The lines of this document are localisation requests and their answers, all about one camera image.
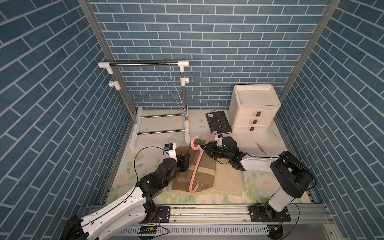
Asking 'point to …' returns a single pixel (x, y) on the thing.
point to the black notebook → (218, 122)
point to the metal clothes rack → (136, 114)
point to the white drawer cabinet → (252, 107)
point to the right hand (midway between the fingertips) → (201, 147)
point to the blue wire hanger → (171, 82)
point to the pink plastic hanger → (195, 185)
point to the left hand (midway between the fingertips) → (191, 156)
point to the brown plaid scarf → (182, 180)
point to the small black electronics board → (147, 229)
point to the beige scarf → (228, 181)
